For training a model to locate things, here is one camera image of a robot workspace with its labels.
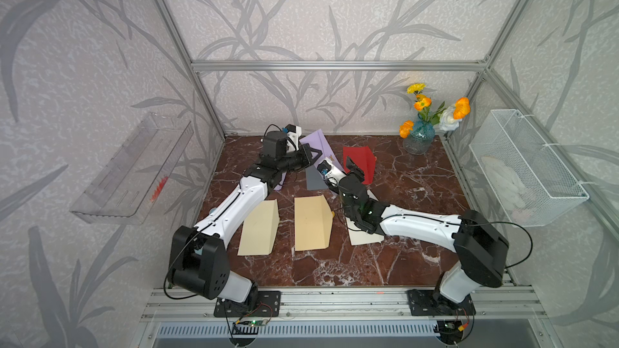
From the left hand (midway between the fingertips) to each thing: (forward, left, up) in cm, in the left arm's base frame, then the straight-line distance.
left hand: (323, 153), depth 78 cm
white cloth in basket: (-8, -59, -4) cm, 60 cm away
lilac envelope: (+6, +2, 0) cm, 6 cm away
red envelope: (+20, -19, -27) cm, 39 cm away
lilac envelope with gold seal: (-13, +13, 0) cm, 18 cm away
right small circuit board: (-46, -38, -28) cm, 66 cm away
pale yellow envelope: (-14, +24, -27) cm, 39 cm away
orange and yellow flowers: (+12, -43, +6) cm, 45 cm away
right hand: (0, -7, -3) cm, 8 cm away
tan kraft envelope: (-12, +4, -28) cm, 30 cm away
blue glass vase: (+23, -43, -16) cm, 51 cm away
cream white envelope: (-17, -13, -28) cm, 35 cm away
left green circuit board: (-44, +20, -27) cm, 55 cm away
